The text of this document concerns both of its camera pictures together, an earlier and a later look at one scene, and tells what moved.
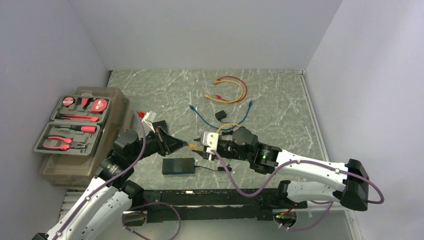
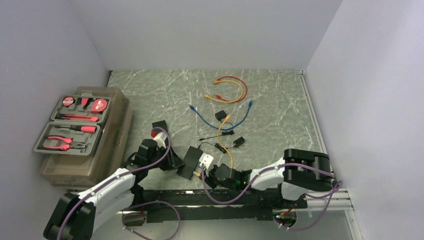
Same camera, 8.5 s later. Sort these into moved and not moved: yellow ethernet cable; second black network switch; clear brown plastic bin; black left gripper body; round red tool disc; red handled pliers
Moved: yellow ethernet cable; black left gripper body
Not moved: clear brown plastic bin; round red tool disc; red handled pliers; second black network switch
